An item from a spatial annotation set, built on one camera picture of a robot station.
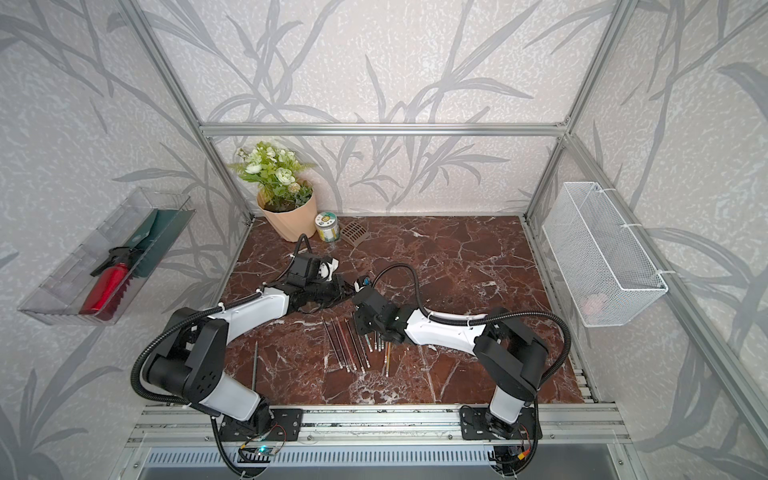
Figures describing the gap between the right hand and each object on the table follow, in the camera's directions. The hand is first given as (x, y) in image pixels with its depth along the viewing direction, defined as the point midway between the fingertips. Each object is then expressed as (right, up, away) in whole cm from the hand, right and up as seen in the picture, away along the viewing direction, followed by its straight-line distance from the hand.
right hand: (355, 315), depth 85 cm
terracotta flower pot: (-23, +27, +17) cm, 40 cm away
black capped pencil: (-1, -10, +2) cm, 10 cm away
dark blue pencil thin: (-7, -10, +2) cm, 12 cm away
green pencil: (-28, -14, -2) cm, 32 cm away
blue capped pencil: (+2, -11, +2) cm, 11 cm away
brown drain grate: (-5, +24, +27) cm, 37 cm away
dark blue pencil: (-4, -10, +2) cm, 11 cm away
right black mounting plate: (+32, -24, -12) cm, 42 cm away
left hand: (0, +7, +4) cm, 8 cm away
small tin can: (-14, +26, +24) cm, 38 cm away
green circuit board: (-19, -29, -15) cm, 37 cm away
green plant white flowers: (-27, +44, +11) cm, 52 cm away
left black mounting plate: (-16, -25, -11) cm, 31 cm away
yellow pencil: (+9, -13, 0) cm, 16 cm away
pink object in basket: (+60, +6, -13) cm, 62 cm away
